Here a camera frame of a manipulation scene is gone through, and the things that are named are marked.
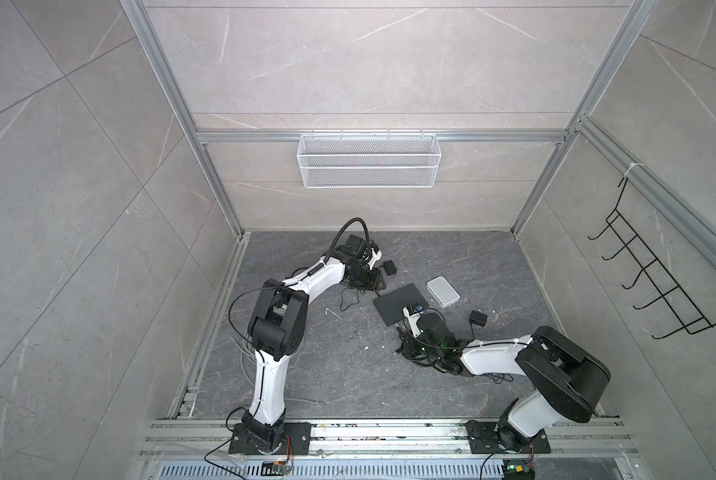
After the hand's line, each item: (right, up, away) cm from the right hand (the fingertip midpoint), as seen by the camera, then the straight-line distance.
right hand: (401, 333), depth 92 cm
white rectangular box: (+16, +12, +9) cm, 22 cm away
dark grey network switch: (-3, +8, +6) cm, 10 cm away
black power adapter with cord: (-2, +20, +15) cm, 25 cm away
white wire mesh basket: (-10, +57, +9) cm, 59 cm away
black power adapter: (+25, +4, +2) cm, 25 cm away
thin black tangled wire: (+26, -10, -10) cm, 30 cm away
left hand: (-6, +17, +3) cm, 18 cm away
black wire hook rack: (+55, +21, -23) cm, 63 cm away
